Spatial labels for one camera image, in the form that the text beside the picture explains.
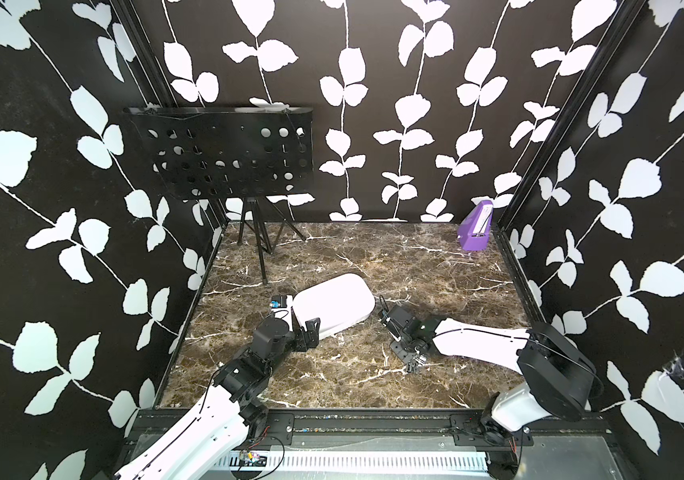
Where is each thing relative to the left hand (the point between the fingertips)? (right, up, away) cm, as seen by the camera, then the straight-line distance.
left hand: (309, 316), depth 80 cm
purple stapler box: (+57, +26, +28) cm, 68 cm away
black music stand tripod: (-23, +30, +43) cm, 57 cm away
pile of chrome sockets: (+31, -15, +6) cm, 34 cm away
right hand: (+26, -9, +9) cm, 29 cm away
